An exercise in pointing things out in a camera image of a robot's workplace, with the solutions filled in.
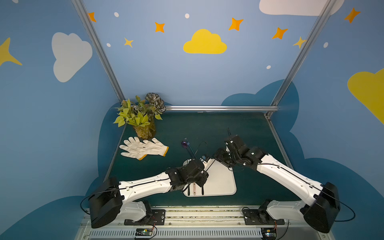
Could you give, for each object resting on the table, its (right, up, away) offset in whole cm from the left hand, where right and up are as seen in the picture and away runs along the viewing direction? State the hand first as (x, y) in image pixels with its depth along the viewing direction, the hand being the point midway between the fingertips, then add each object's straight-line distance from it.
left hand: (208, 171), depth 79 cm
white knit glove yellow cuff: (-33, +10, +22) cm, 41 cm away
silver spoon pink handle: (-7, -11, +5) cm, 14 cm away
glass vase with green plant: (-42, +32, +16) cm, 55 cm away
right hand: (+4, +9, 0) cm, 9 cm away
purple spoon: (-14, +12, +23) cm, 29 cm away
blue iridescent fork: (-11, +12, +23) cm, 28 cm away
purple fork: (-3, -12, +5) cm, 14 cm away
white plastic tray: (+8, -7, +6) cm, 12 cm away
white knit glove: (-47, +9, +21) cm, 52 cm away
